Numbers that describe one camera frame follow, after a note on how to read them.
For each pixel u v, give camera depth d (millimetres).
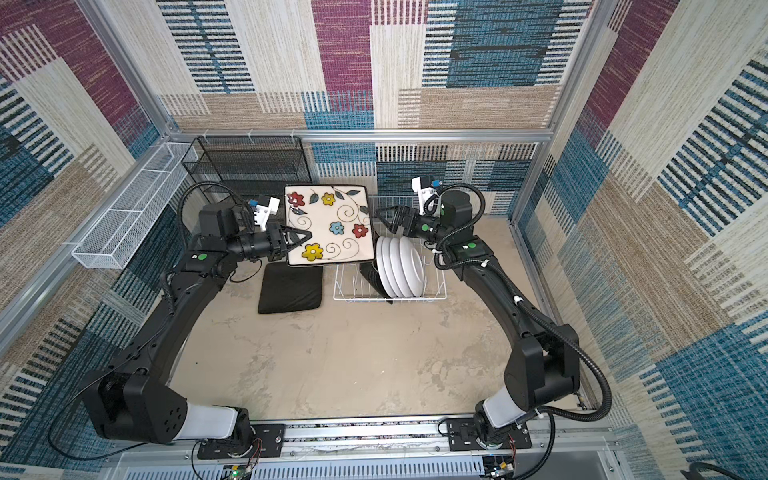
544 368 428
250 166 1053
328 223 744
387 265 869
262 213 686
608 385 373
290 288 997
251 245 636
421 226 672
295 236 703
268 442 733
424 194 688
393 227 668
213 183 650
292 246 682
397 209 660
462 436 730
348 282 992
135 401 401
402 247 893
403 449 729
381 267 865
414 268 894
